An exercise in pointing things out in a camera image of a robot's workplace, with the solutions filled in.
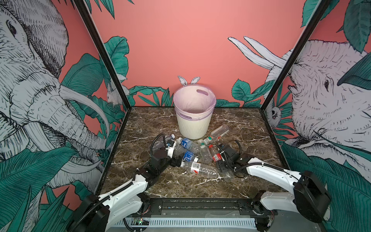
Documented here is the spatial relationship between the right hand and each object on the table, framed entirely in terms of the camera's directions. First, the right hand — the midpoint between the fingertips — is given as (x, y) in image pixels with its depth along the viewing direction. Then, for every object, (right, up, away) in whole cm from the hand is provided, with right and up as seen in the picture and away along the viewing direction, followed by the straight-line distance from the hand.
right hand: (220, 162), depth 86 cm
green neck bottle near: (-8, +4, +6) cm, 11 cm away
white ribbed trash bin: (-17, +20, +4) cm, 26 cm away
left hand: (-26, +9, -3) cm, 27 cm away
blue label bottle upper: (-20, +10, +7) cm, 24 cm away
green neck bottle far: (+3, +17, +18) cm, 25 cm away
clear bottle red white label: (-14, -2, -4) cm, 14 cm away
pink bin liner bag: (-15, +39, +15) cm, 44 cm away
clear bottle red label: (-2, +4, 0) cm, 4 cm away
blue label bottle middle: (-19, +3, +2) cm, 19 cm away
